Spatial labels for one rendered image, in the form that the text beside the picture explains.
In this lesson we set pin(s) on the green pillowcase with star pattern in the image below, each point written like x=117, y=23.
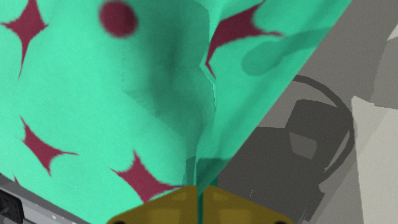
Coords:
x=108, y=104

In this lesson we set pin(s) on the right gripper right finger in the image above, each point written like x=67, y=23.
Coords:
x=222, y=207

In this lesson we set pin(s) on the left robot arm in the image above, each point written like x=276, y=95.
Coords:
x=11, y=207

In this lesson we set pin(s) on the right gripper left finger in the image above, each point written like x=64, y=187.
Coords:
x=176, y=207

